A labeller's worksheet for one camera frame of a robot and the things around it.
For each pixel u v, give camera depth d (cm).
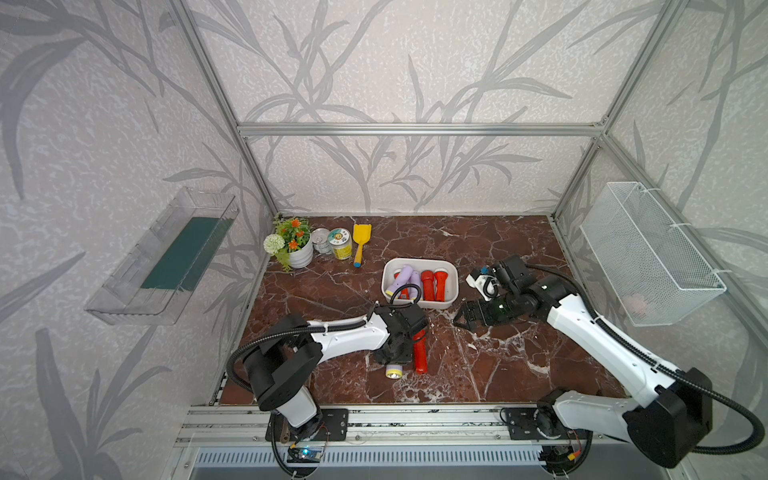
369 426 75
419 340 86
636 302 72
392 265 99
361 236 114
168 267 68
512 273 61
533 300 54
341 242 102
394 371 80
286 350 49
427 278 99
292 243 96
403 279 95
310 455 71
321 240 105
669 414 38
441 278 99
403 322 69
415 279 98
